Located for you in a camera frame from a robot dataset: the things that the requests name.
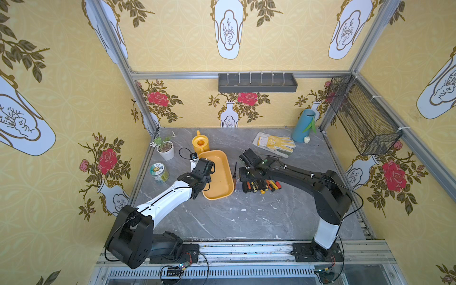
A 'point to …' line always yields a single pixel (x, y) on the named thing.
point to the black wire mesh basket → (364, 122)
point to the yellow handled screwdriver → (274, 185)
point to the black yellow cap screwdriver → (262, 186)
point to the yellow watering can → (200, 143)
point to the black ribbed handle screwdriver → (244, 187)
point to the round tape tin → (160, 174)
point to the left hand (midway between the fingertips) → (195, 172)
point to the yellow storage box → (221, 185)
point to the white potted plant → (165, 147)
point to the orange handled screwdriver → (249, 186)
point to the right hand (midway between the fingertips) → (246, 171)
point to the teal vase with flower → (304, 123)
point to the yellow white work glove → (276, 145)
